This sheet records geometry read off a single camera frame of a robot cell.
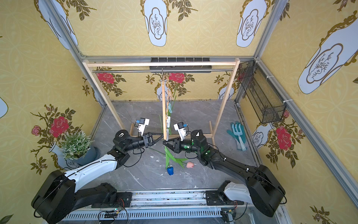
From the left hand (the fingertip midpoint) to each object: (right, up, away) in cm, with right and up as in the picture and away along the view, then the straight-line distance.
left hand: (165, 137), depth 71 cm
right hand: (0, -5, 0) cm, 5 cm away
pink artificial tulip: (+13, -19, +13) cm, 26 cm away
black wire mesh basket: (+60, +16, +11) cm, 63 cm away
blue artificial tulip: (+3, -16, -1) cm, 16 cm away
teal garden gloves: (+53, -4, +29) cm, 61 cm away
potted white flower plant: (-49, -7, +4) cm, 49 cm away
